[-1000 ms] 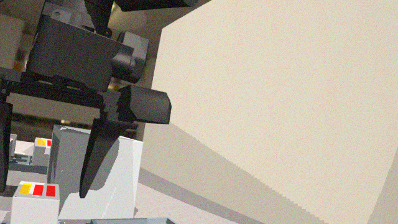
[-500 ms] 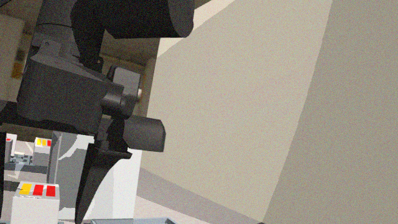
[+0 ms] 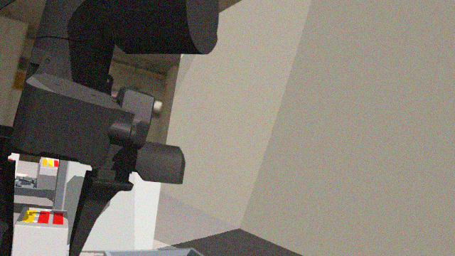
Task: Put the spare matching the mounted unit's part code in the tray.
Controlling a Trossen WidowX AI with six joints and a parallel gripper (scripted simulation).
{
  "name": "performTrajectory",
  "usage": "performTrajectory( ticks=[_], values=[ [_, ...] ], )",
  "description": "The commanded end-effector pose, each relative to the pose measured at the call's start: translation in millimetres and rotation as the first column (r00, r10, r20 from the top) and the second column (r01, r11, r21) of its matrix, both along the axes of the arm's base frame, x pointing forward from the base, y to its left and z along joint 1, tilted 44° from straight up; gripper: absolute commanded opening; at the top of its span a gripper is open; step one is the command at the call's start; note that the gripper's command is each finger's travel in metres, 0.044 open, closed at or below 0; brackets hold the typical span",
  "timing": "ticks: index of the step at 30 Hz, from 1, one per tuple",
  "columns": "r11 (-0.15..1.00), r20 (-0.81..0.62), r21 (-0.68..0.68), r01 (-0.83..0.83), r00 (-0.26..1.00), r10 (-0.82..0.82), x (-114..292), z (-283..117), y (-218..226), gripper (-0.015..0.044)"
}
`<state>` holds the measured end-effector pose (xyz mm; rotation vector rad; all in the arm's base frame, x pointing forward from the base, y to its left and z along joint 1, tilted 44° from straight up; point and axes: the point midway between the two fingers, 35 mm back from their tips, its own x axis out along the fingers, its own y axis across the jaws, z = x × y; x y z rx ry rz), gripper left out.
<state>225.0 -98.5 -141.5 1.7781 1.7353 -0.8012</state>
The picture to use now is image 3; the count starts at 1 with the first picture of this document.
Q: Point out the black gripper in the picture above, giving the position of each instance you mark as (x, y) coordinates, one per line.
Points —
(153, 162)

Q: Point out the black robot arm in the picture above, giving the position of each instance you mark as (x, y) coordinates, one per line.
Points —
(80, 120)

